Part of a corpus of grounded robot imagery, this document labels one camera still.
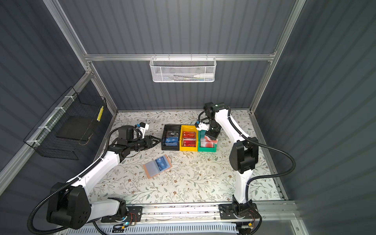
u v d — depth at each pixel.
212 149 0.94
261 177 0.54
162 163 0.91
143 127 0.77
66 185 0.41
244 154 0.51
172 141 1.00
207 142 0.99
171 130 1.05
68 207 0.40
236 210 0.66
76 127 0.72
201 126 0.81
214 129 0.77
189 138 1.02
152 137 0.75
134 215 0.72
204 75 0.86
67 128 0.72
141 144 0.71
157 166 0.89
